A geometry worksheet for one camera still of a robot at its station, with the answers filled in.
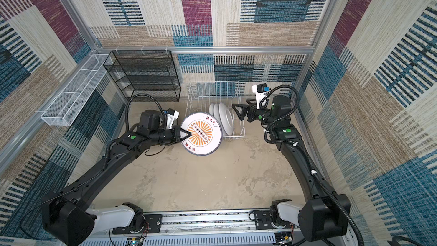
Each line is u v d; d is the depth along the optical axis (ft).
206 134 2.55
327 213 1.31
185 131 2.42
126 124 2.09
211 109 3.00
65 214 1.24
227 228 2.39
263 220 2.40
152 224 2.41
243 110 2.10
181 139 2.26
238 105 2.23
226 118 3.01
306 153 1.57
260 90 2.03
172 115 2.33
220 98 3.89
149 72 3.55
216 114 2.93
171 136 2.19
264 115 2.06
